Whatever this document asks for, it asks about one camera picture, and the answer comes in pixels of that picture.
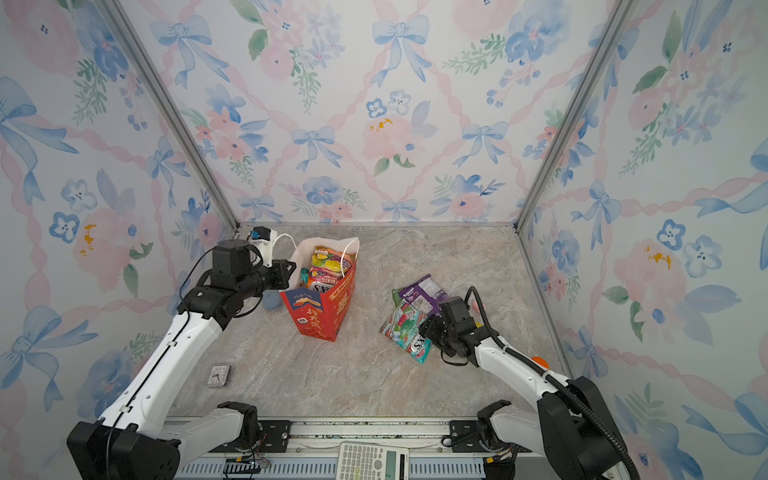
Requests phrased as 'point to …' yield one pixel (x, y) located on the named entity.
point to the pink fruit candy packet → (401, 325)
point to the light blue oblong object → (271, 299)
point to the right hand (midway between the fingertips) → (425, 329)
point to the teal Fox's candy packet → (304, 273)
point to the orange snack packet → (328, 265)
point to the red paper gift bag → (317, 313)
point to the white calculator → (369, 461)
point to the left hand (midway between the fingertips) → (295, 261)
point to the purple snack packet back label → (427, 294)
